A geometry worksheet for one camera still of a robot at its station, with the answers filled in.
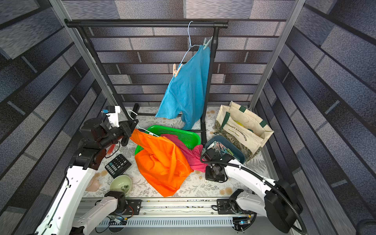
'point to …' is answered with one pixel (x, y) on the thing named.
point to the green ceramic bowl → (121, 183)
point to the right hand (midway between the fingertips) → (208, 177)
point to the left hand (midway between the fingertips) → (137, 120)
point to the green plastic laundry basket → (187, 136)
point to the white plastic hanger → (150, 133)
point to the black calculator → (117, 166)
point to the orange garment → (160, 164)
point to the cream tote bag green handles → (240, 125)
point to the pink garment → (193, 155)
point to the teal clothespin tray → (238, 153)
